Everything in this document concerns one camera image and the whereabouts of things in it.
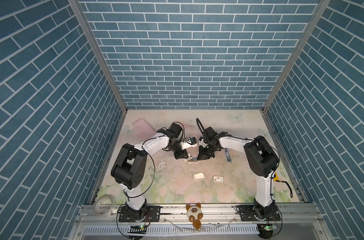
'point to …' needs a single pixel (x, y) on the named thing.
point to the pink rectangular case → (144, 130)
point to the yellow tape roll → (276, 177)
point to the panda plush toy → (194, 212)
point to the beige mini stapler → (193, 159)
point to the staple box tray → (198, 176)
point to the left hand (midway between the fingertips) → (186, 154)
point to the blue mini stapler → (227, 155)
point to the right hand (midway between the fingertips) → (196, 157)
